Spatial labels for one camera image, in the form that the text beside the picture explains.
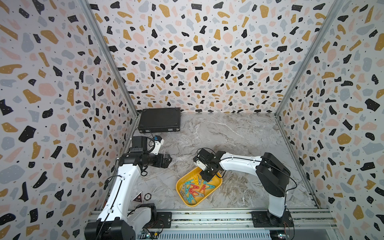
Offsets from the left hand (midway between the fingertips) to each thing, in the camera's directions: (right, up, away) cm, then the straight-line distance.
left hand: (164, 157), depth 79 cm
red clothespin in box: (+15, -17, +5) cm, 24 cm away
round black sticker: (-9, -22, +2) cm, 24 cm away
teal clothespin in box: (+13, -16, +6) cm, 22 cm away
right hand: (+22, -13, +9) cm, 27 cm away
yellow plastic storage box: (+15, -18, +4) cm, 24 cm away
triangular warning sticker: (-14, -23, +2) cm, 27 cm away
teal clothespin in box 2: (+25, -17, +4) cm, 31 cm away
